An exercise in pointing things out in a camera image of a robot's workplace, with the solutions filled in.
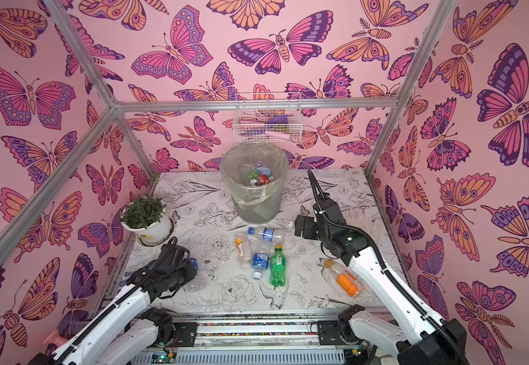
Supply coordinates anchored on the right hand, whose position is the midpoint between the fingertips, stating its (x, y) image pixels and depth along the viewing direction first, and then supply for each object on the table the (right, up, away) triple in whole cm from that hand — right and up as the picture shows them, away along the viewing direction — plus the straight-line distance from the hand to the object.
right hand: (308, 221), depth 78 cm
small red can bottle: (-16, +15, +15) cm, 26 cm away
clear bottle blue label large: (-16, +20, +20) cm, 32 cm away
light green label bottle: (-22, +17, +16) cm, 32 cm away
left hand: (-40, -18, +6) cm, 45 cm away
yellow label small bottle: (-24, -12, +9) cm, 28 cm away
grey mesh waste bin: (-19, +5, +15) cm, 25 cm away
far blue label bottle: (-15, -7, +15) cm, 22 cm away
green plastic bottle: (-10, -17, +4) cm, 20 cm away
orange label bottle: (+15, -22, +2) cm, 26 cm away
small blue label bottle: (-39, -23, +5) cm, 46 cm away
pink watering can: (-74, -32, -13) cm, 82 cm away
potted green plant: (-59, +1, +6) cm, 59 cm away
